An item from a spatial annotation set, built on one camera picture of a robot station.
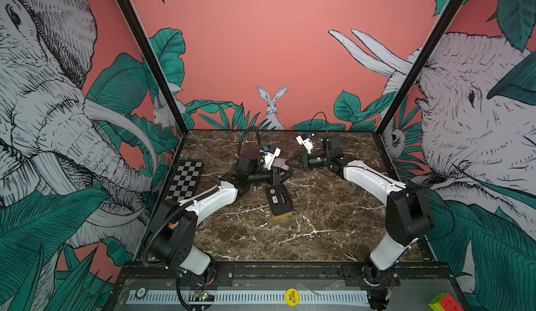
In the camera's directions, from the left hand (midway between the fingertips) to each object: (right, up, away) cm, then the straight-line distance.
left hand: (292, 172), depth 79 cm
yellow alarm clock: (-4, -14, +11) cm, 19 cm away
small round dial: (-53, -40, -9) cm, 67 cm away
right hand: (-2, +4, +1) cm, 5 cm away
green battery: (-3, -13, +12) cm, 18 cm away
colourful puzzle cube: (+48, -41, -13) cm, 65 cm away
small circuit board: (-31, -42, -9) cm, 53 cm away
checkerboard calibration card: (-49, -5, +17) cm, 52 cm away
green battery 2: (+5, -13, +16) cm, 21 cm away
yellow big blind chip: (0, -42, -9) cm, 43 cm away
